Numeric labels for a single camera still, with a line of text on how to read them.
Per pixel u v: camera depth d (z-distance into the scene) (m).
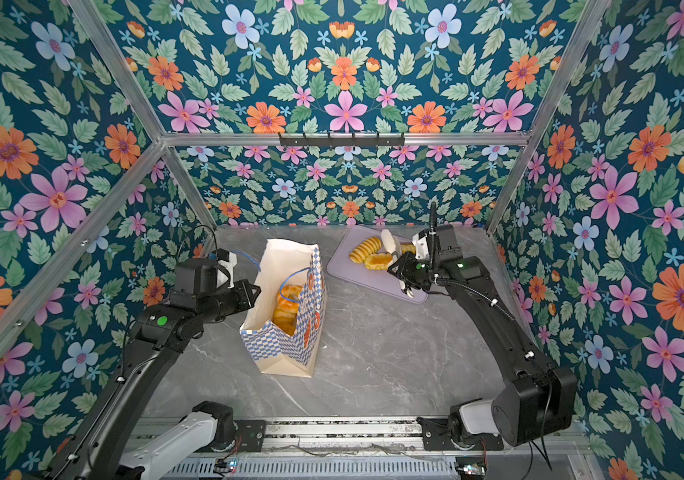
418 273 0.66
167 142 0.93
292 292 0.93
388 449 0.72
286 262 0.86
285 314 0.90
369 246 1.08
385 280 1.01
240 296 0.63
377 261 1.04
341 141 0.93
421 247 0.73
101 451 0.38
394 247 0.80
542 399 0.39
